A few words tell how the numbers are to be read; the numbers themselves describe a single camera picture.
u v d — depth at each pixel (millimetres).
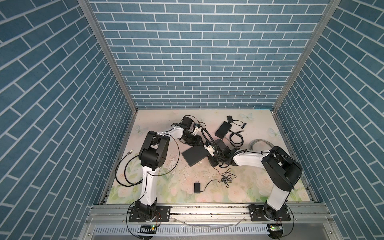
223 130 1070
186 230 770
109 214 752
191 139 889
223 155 734
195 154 926
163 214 731
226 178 847
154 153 558
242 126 1092
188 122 861
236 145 990
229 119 1132
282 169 489
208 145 843
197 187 811
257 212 740
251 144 990
